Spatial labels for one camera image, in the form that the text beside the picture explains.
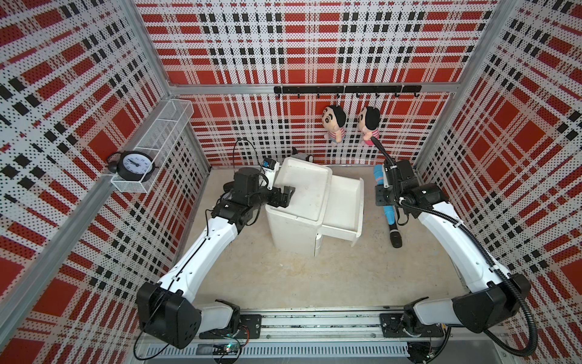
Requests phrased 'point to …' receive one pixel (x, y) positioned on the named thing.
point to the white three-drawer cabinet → (297, 228)
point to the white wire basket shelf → (158, 142)
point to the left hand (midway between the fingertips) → (285, 185)
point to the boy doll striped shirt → (334, 119)
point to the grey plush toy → (306, 157)
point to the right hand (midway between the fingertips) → (387, 192)
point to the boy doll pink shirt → (369, 121)
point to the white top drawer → (343, 216)
